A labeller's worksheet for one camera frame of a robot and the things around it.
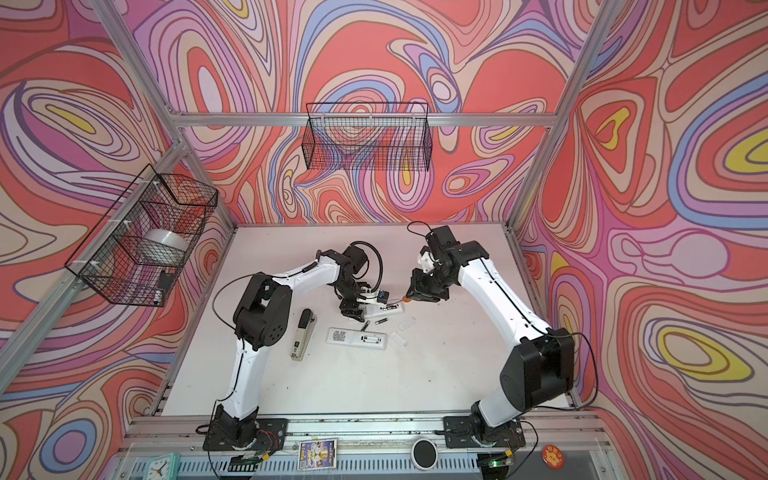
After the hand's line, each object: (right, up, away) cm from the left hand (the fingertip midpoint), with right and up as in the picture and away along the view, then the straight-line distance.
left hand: (367, 305), depth 97 cm
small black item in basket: (-49, +11, -24) cm, 55 cm away
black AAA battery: (0, -6, -5) cm, 8 cm away
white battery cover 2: (+12, -5, -4) cm, 14 cm away
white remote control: (+5, -1, -4) cm, 6 cm away
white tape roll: (-47, +20, -27) cm, 57 cm away
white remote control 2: (-2, -8, -9) cm, 12 cm away
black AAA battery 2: (+4, -4, -4) cm, 7 cm away
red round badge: (+46, -32, -27) cm, 62 cm away
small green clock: (-45, -32, -30) cm, 62 cm away
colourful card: (-10, -30, -28) cm, 42 cm away
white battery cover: (+9, -9, -7) cm, 14 cm away
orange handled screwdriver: (+12, +4, -17) cm, 21 cm away
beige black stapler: (-18, -5, -10) cm, 20 cm away
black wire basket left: (-56, +17, -24) cm, 63 cm away
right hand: (+14, +4, -18) cm, 23 cm away
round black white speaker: (+15, -28, -31) cm, 44 cm away
